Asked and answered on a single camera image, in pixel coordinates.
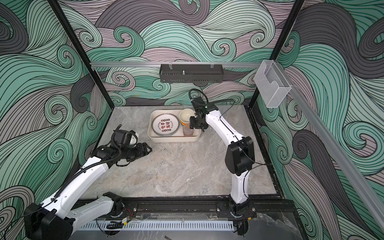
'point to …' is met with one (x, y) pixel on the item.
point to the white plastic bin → (177, 137)
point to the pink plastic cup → (188, 132)
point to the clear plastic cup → (187, 126)
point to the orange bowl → (182, 122)
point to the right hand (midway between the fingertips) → (195, 125)
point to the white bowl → (185, 115)
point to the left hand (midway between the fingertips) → (148, 150)
